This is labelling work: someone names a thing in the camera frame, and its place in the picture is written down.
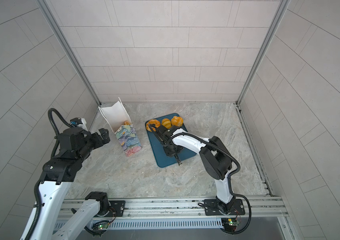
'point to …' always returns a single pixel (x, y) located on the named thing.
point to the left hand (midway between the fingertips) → (103, 130)
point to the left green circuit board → (104, 226)
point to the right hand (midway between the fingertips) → (172, 155)
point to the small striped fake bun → (166, 123)
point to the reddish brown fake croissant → (127, 122)
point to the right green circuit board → (231, 223)
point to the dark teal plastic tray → (160, 157)
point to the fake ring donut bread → (156, 123)
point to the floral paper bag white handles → (119, 120)
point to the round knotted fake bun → (177, 121)
